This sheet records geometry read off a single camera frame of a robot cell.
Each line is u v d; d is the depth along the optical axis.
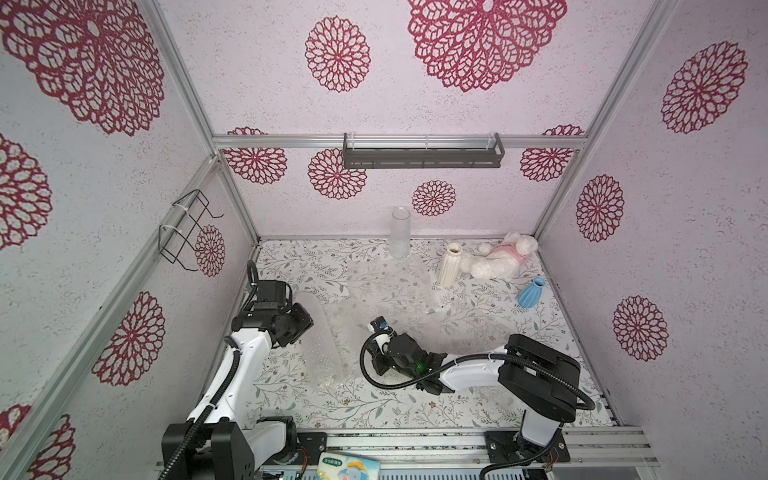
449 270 0.98
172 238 0.73
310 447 0.73
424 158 0.88
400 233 1.06
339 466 0.67
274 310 0.63
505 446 0.73
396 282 1.07
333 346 0.87
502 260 1.01
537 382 0.45
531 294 0.95
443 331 0.94
